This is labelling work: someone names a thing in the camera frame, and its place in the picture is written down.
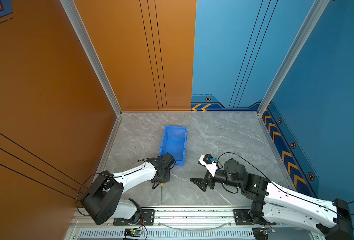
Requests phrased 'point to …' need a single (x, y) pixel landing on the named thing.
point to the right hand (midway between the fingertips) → (194, 171)
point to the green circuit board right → (262, 233)
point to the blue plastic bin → (174, 142)
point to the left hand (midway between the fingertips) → (165, 177)
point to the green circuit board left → (132, 232)
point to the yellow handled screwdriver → (162, 184)
